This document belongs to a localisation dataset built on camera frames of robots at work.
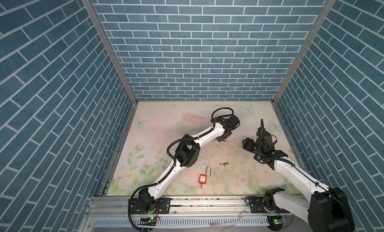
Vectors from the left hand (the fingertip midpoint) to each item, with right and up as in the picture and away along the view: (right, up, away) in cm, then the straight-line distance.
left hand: (225, 136), depth 100 cm
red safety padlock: (-16, -21, -19) cm, 32 cm away
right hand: (+10, -1, -12) cm, 16 cm away
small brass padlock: (-2, -15, -12) cm, 20 cm away
